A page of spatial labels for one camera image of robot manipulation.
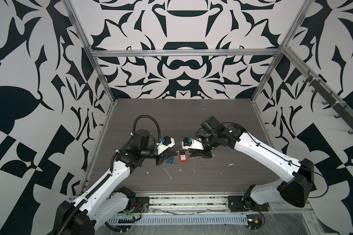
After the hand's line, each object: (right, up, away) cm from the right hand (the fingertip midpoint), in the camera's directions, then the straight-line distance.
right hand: (191, 150), depth 72 cm
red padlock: (-3, -8, +15) cm, 18 cm away
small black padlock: (-4, 0, -3) cm, 5 cm away
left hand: (-7, 0, 0) cm, 7 cm away
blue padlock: (-11, -10, +15) cm, 21 cm away
